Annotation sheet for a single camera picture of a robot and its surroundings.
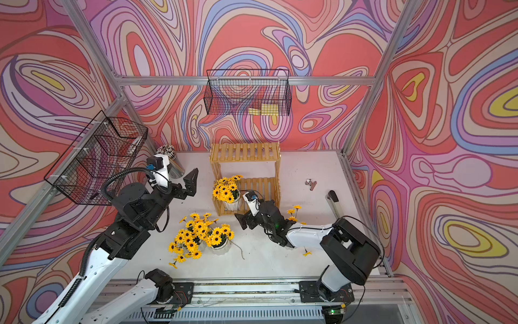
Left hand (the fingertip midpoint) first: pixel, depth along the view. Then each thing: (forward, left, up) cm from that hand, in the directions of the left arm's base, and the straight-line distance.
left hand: (186, 167), depth 62 cm
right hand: (0, -17, -30) cm, 35 cm away
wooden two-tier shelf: (+18, -28, -37) cm, 50 cm away
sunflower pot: (-15, +2, -24) cm, 28 cm away
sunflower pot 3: (-13, -9, -24) cm, 28 cm away
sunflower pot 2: (+5, -10, -19) cm, 22 cm away
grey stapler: (+8, -59, -35) cm, 69 cm away
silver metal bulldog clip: (+21, -51, -37) cm, 67 cm away
